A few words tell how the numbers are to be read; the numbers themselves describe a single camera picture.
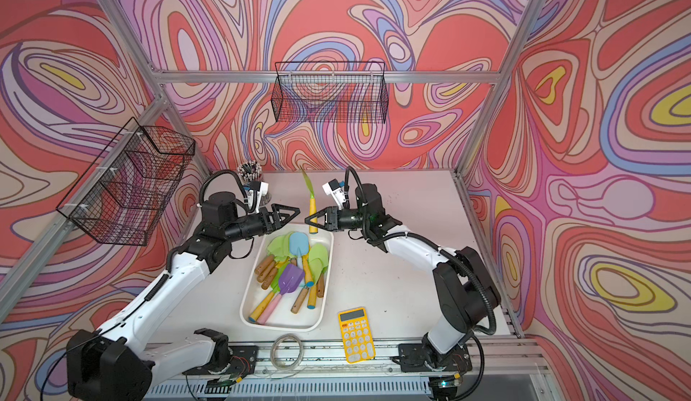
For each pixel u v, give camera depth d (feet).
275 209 2.16
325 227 2.31
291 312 2.64
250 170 3.17
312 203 2.44
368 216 2.13
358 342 2.47
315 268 2.91
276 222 2.13
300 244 3.12
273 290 2.78
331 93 3.15
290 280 2.80
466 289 1.48
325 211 2.33
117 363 1.22
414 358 2.42
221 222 1.91
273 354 2.39
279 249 3.06
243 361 2.37
